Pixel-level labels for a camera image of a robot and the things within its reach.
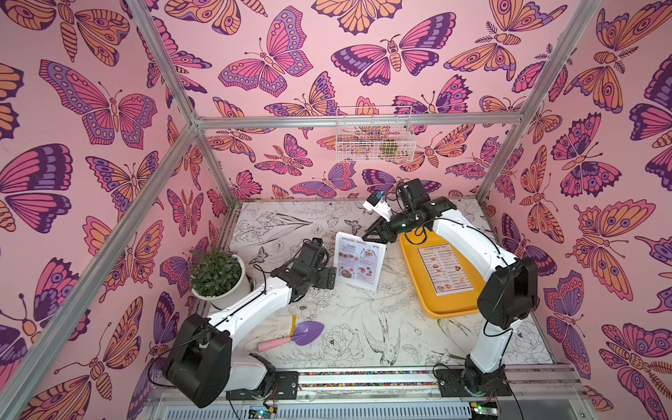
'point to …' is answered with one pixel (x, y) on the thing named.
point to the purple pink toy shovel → (304, 333)
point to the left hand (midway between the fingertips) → (324, 269)
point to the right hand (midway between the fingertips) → (369, 231)
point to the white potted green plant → (217, 276)
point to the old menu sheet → (358, 261)
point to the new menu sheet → (445, 269)
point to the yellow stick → (293, 325)
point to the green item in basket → (389, 149)
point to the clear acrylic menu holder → (359, 285)
